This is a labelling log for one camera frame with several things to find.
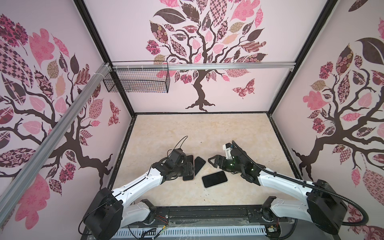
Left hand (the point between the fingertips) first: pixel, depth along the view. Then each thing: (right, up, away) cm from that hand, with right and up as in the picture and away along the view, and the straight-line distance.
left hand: (189, 172), depth 82 cm
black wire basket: (-45, +65, +40) cm, 88 cm away
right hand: (+13, +7, -2) cm, 15 cm away
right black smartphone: (+15, -6, +7) cm, 18 cm away
